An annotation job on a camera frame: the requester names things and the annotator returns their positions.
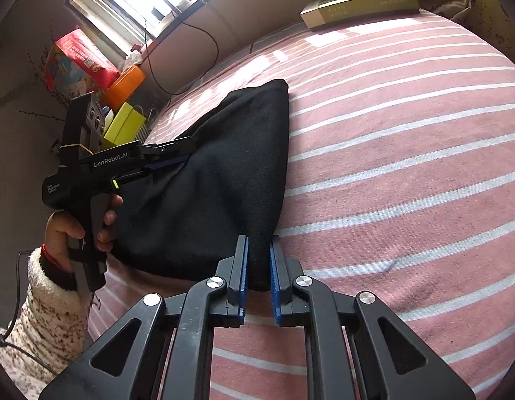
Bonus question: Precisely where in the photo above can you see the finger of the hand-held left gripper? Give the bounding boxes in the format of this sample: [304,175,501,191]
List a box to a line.
[141,137,197,156]
[116,159,190,184]

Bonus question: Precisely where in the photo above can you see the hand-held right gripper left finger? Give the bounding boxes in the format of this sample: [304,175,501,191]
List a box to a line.
[38,235,252,400]

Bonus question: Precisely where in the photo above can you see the window with metal bars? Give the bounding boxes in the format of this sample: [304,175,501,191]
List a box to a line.
[66,0,258,40]

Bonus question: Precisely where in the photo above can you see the pink striped bed sheet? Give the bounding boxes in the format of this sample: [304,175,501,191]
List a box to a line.
[86,8,515,400]

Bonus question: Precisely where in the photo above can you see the long green white box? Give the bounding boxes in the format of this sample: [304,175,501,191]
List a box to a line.
[300,0,421,30]

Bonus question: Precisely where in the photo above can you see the black pants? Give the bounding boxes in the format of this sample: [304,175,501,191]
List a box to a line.
[103,78,291,292]

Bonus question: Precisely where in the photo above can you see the black wall cable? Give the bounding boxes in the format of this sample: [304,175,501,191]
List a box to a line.
[144,12,220,94]

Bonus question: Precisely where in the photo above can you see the colourful printed bag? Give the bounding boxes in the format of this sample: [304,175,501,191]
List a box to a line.
[43,27,121,94]

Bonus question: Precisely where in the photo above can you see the red string bracelet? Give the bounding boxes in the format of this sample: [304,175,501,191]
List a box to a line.
[40,245,71,273]

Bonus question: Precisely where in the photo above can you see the person's left hand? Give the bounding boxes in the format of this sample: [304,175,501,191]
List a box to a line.
[45,195,124,273]

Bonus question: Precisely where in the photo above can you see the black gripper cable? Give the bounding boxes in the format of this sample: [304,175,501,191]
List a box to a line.
[0,250,58,369]

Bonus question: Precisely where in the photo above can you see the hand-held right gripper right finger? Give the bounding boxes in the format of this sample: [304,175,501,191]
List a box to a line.
[269,237,477,400]

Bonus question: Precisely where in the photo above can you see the yellow-green shoebox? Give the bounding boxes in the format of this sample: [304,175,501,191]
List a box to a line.
[103,102,147,147]

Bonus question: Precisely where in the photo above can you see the dried flower branches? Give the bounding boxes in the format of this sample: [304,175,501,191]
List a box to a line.
[13,48,70,121]

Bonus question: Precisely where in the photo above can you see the orange box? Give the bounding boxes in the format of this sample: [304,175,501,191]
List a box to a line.
[100,66,147,109]

